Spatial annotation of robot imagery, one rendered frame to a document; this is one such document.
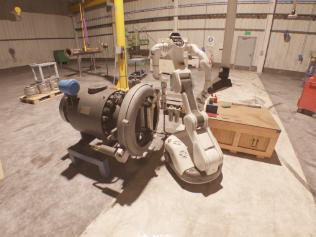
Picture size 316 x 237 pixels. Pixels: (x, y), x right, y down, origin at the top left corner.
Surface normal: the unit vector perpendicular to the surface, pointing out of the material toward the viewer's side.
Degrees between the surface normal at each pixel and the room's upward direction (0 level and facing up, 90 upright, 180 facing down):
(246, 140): 90
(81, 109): 62
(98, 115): 67
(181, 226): 0
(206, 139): 34
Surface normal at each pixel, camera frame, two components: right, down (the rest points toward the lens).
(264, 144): -0.38, 0.40
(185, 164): 0.27, -0.47
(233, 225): 0.00, -0.90
